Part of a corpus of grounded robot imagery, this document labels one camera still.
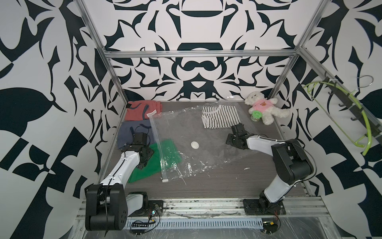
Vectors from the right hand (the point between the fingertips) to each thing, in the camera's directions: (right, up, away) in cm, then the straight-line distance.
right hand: (230, 138), depth 98 cm
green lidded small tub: (+21, +15, +9) cm, 27 cm away
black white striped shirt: (-4, +14, +12) cm, 19 cm away
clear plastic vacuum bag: (-26, -2, 0) cm, 26 cm away
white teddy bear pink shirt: (+29, +21, +10) cm, 37 cm away
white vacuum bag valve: (-23, -4, -4) cm, 24 cm away
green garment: (-39, -8, -13) cm, 42 cm away
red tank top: (-65, +19, +14) cm, 69 cm away
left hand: (-52, -8, -11) cm, 54 cm away
